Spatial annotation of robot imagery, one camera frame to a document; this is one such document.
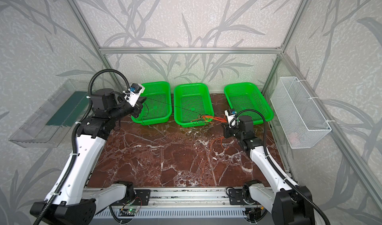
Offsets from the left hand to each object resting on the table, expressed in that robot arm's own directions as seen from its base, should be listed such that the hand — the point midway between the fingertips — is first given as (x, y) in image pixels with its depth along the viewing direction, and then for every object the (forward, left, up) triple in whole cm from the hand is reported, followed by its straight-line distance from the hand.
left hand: (143, 92), depth 68 cm
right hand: (-1, -40, -21) cm, 45 cm away
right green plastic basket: (+33, -61, -38) cm, 79 cm away
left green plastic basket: (+21, +6, -39) cm, 45 cm away
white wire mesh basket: (-15, -69, -2) cm, 71 cm away
